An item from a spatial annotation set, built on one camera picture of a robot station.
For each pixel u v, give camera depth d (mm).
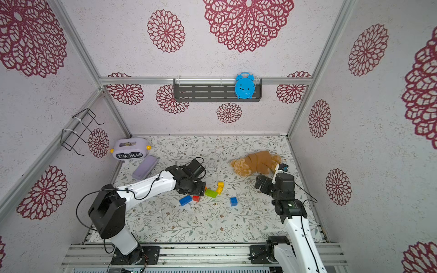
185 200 896
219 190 925
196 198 896
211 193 925
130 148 1029
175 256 749
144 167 1005
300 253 437
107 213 444
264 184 691
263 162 945
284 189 565
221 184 945
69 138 723
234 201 860
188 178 636
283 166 685
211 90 930
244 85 890
